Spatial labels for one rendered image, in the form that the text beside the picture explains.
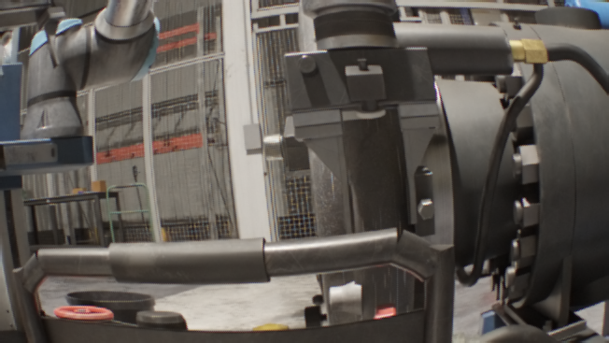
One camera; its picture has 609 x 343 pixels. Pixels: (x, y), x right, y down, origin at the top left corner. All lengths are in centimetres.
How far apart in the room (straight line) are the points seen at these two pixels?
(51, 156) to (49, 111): 10
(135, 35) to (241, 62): 745
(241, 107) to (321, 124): 819
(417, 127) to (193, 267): 25
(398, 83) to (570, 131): 55
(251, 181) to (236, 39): 151
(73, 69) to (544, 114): 95
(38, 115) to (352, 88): 95
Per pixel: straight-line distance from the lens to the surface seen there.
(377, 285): 107
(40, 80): 155
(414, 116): 72
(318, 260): 56
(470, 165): 127
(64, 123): 151
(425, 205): 96
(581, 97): 124
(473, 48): 102
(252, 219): 886
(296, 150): 152
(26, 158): 145
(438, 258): 56
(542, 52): 107
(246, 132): 881
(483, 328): 181
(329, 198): 107
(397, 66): 72
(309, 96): 71
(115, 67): 159
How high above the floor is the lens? 59
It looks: 2 degrees up
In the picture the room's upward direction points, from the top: 6 degrees counter-clockwise
